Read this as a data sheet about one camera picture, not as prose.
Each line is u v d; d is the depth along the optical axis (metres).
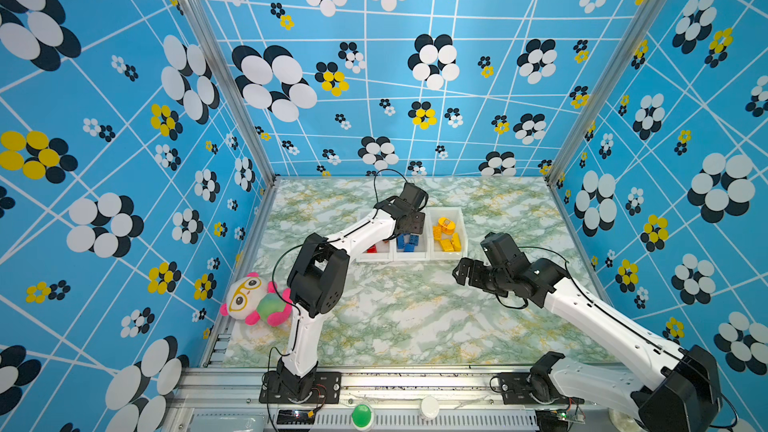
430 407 0.66
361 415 0.62
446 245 0.99
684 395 0.37
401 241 0.99
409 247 1.00
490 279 0.66
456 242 0.98
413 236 1.00
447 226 1.02
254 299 0.85
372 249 0.99
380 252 0.98
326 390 0.73
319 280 0.52
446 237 1.01
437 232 1.02
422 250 0.98
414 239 0.99
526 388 0.72
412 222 0.69
